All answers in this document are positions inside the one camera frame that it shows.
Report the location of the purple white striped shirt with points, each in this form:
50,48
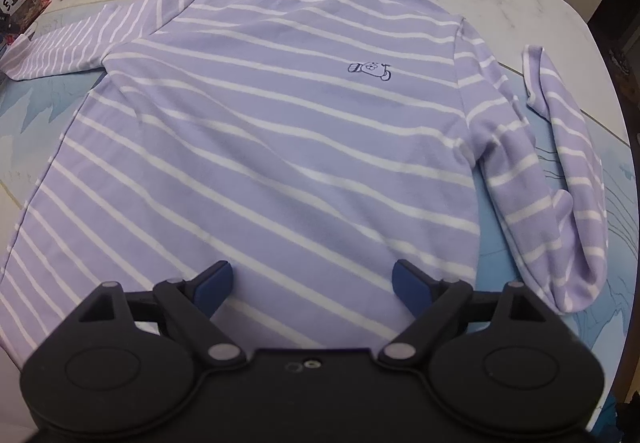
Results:
275,148

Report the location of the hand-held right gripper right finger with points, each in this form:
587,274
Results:
407,280

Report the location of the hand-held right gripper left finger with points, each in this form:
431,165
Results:
216,280

